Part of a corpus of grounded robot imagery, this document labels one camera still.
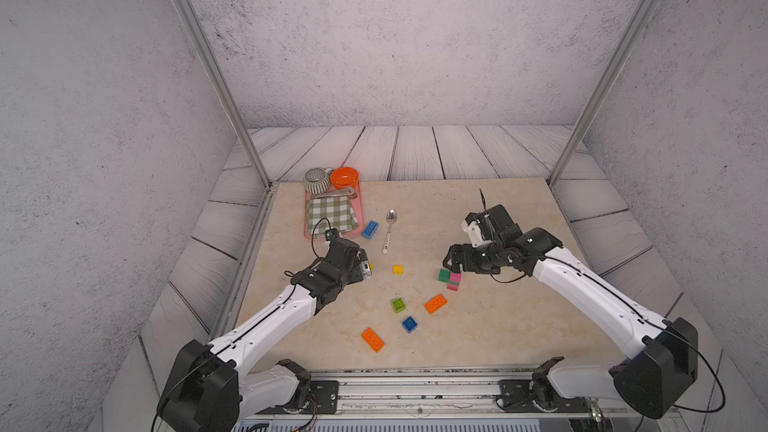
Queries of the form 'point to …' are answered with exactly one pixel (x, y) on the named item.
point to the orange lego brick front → (374, 340)
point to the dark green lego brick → (444, 275)
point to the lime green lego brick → (398, 305)
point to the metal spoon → (391, 216)
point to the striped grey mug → (317, 180)
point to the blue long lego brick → (370, 229)
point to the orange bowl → (344, 177)
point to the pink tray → (356, 205)
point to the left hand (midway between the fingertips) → (325, 270)
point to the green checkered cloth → (330, 212)
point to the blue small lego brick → (409, 324)
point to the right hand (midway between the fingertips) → (445, 276)
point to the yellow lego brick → (398, 269)
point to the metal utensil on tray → (345, 192)
